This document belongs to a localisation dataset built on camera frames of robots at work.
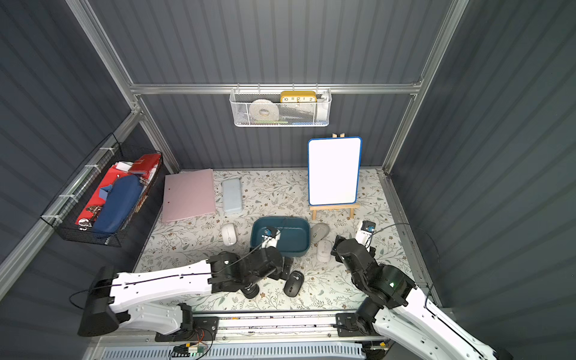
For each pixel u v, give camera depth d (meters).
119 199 0.71
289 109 0.91
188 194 1.11
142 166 0.79
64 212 0.61
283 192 1.12
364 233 0.61
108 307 0.40
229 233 0.94
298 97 0.87
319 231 0.94
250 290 0.80
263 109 0.83
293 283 0.81
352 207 0.99
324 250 0.89
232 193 1.08
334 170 0.88
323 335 0.74
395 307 0.47
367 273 0.51
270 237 0.63
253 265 0.52
